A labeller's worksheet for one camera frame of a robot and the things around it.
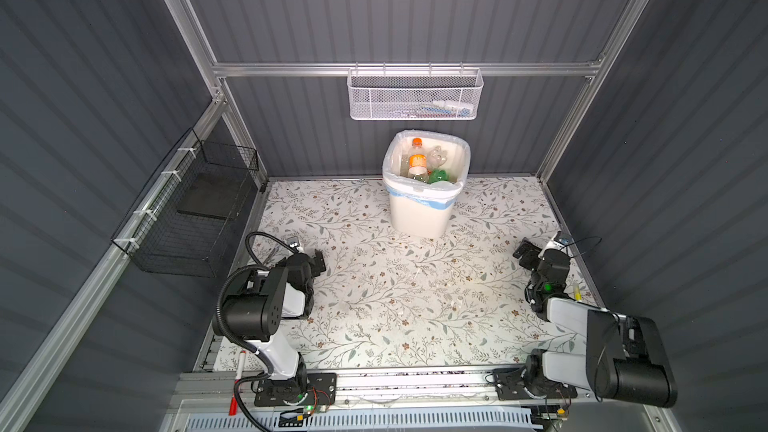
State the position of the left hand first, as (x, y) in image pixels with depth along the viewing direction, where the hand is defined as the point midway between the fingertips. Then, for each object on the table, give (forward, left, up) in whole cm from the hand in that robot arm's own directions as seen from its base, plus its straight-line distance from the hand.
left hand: (299, 255), depth 95 cm
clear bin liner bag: (+1, -43, +25) cm, 50 cm away
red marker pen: (-33, +11, -3) cm, 35 cm away
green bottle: (+17, -46, +17) cm, 52 cm away
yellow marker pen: (-18, -85, -2) cm, 87 cm away
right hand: (-6, -76, +8) cm, 76 cm away
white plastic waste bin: (+2, -39, +18) cm, 43 cm away
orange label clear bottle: (+17, -39, +23) cm, 48 cm away
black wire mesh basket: (-4, +23, +24) cm, 33 cm away
